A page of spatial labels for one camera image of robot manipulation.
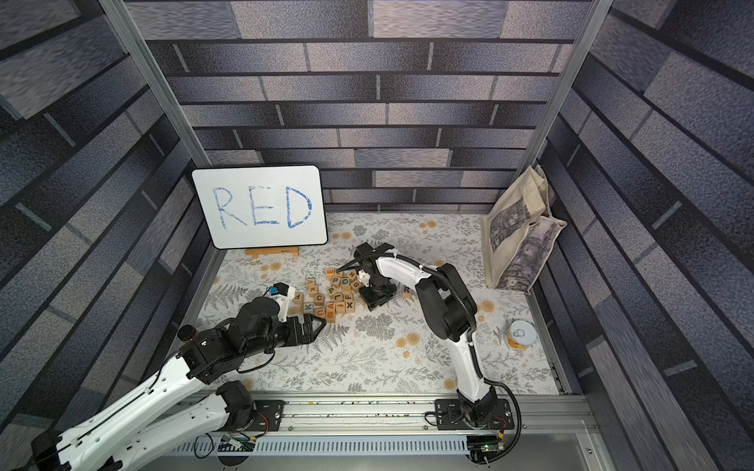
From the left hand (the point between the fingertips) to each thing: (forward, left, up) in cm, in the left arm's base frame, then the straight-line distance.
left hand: (316, 324), depth 72 cm
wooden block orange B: (+9, 0, -15) cm, 18 cm away
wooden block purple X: (+12, -6, -14) cm, 20 cm away
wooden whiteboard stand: (+34, +15, -13) cm, 39 cm away
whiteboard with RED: (+41, +24, +2) cm, 47 cm away
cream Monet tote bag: (+29, -59, +4) cm, 65 cm away
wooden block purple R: (+18, -25, -15) cm, 34 cm away
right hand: (+15, -14, -17) cm, 27 cm away
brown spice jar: (0, +36, -7) cm, 37 cm away
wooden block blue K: (+11, +7, -14) cm, 20 cm away
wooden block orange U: (+10, +3, -14) cm, 18 cm away
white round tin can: (+2, -57, -11) cm, 58 cm away
